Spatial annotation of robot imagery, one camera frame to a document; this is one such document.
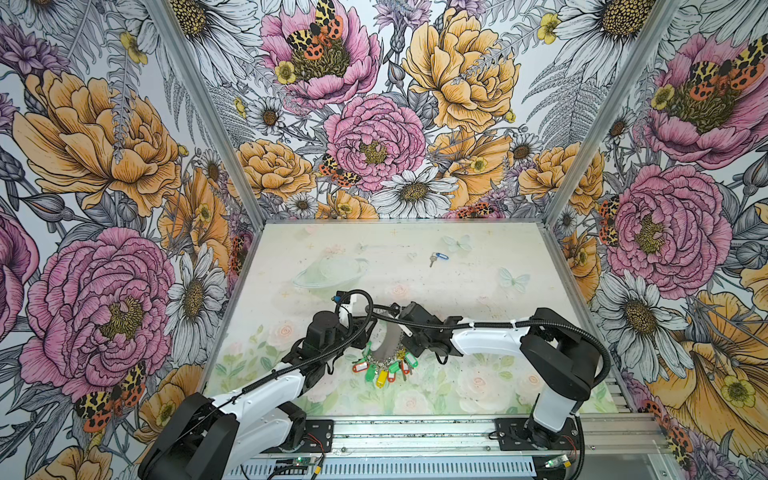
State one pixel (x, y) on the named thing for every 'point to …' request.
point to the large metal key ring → (385, 339)
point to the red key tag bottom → (391, 377)
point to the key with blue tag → (434, 256)
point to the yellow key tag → (381, 378)
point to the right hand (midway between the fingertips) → (413, 341)
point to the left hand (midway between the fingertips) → (372, 327)
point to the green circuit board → (304, 461)
